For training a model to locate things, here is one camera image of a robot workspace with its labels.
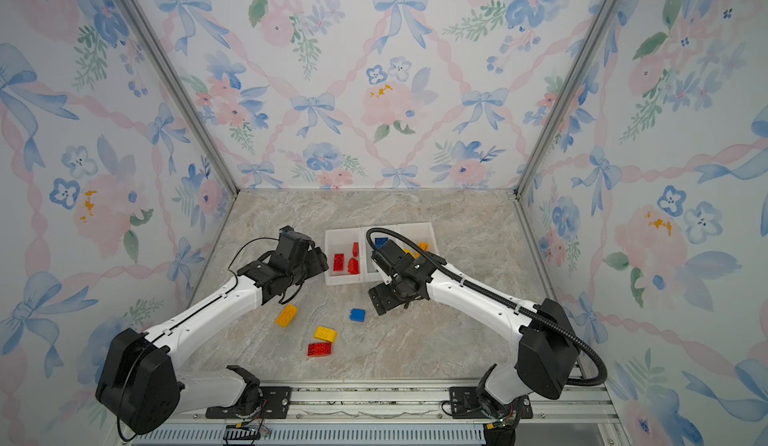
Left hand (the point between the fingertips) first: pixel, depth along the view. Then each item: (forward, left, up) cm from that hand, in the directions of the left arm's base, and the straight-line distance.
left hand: (319, 257), depth 85 cm
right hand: (-10, -19, -2) cm, 22 cm away
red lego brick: (+4, -8, -10) cm, 14 cm away
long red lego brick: (+6, -3, -13) cm, 15 cm away
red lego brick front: (-21, -1, -12) cm, 25 cm away
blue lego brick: (-11, -10, -15) cm, 21 cm away
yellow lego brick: (-17, -2, -13) cm, 21 cm away
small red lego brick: (+10, -9, -11) cm, 17 cm away
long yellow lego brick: (-12, +10, -13) cm, 20 cm away
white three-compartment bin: (+8, -6, -13) cm, 17 cm away
